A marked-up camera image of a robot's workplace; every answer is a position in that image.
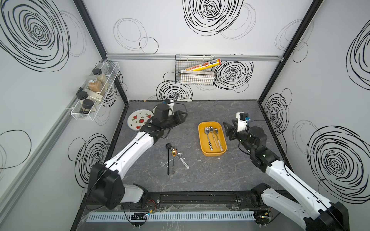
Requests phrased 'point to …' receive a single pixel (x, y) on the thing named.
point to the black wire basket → (202, 76)
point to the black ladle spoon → (168, 146)
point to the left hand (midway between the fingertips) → (183, 114)
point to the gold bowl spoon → (174, 152)
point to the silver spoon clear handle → (211, 129)
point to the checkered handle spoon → (206, 131)
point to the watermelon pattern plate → (137, 118)
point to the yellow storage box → (216, 151)
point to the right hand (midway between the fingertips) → (227, 122)
